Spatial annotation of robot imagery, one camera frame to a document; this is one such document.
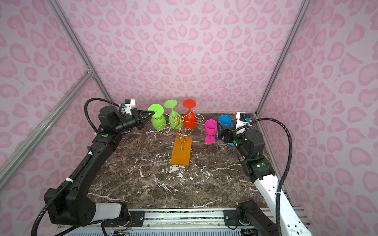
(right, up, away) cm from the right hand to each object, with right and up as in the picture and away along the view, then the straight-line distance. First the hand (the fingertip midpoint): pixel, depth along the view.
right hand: (225, 121), depth 67 cm
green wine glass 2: (-32, +1, +7) cm, 32 cm away
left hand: (-33, +5, +2) cm, 33 cm away
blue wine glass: (+7, +2, +30) cm, 31 cm away
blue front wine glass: (+1, -9, -6) cm, 11 cm away
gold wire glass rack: (-23, -6, +40) cm, 47 cm away
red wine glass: (-17, +1, +17) cm, 24 cm away
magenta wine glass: (-4, -4, +24) cm, 24 cm away
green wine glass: (-24, 0, +8) cm, 25 cm away
